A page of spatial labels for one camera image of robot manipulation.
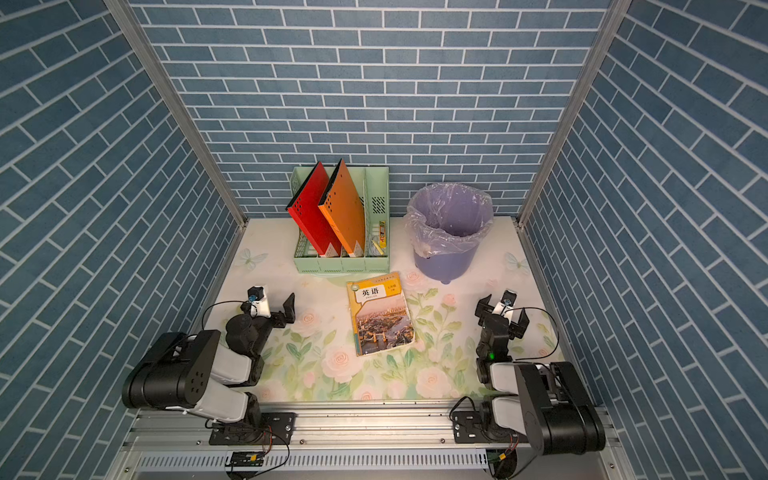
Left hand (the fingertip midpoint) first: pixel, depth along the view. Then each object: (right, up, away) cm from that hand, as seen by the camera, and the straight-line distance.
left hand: (284, 293), depth 89 cm
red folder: (+7, +25, -2) cm, 26 cm away
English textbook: (+28, -8, +5) cm, 30 cm away
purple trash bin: (+51, +6, +10) cm, 52 cm away
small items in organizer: (+28, +17, +23) cm, 40 cm away
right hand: (+67, -3, -2) cm, 67 cm away
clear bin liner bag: (+51, +23, +14) cm, 57 cm away
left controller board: (-2, -38, -17) cm, 41 cm away
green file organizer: (+25, +36, +15) cm, 46 cm away
